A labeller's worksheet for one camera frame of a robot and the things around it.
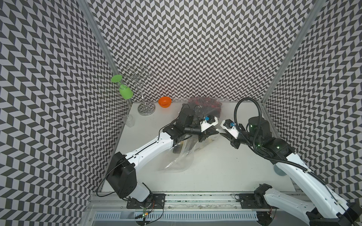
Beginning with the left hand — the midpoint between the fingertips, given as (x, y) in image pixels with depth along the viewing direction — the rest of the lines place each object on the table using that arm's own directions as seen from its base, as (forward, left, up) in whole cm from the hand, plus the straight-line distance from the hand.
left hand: (216, 132), depth 70 cm
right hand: (-1, -3, 0) cm, 3 cm away
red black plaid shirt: (+42, -2, -24) cm, 48 cm away
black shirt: (-1, +15, -10) cm, 18 cm away
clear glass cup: (+22, +56, -20) cm, 63 cm away
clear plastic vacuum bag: (-7, +17, -13) cm, 23 cm away
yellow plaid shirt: (+4, +2, -15) cm, 15 cm away
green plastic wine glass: (+40, +60, -9) cm, 73 cm away
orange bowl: (+44, +34, -23) cm, 60 cm away
